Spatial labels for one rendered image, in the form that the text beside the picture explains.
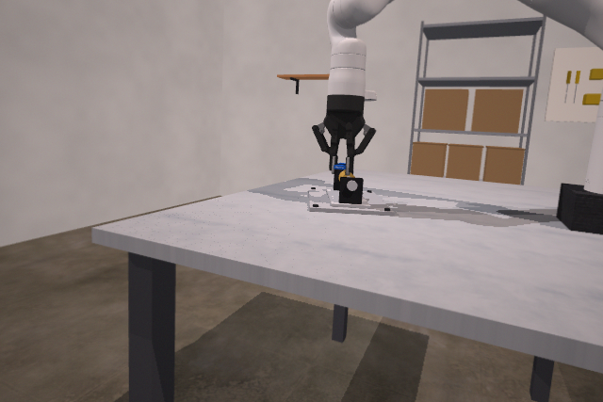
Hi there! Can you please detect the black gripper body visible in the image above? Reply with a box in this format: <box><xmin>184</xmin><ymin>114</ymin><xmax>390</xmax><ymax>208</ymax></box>
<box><xmin>323</xmin><ymin>94</ymin><xmax>366</xmax><ymax>139</ymax></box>

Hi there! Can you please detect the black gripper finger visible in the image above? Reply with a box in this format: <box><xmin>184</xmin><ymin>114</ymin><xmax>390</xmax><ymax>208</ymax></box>
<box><xmin>345</xmin><ymin>122</ymin><xmax>376</xmax><ymax>175</ymax></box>
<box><xmin>312</xmin><ymin>121</ymin><xmax>340</xmax><ymax>174</ymax></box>

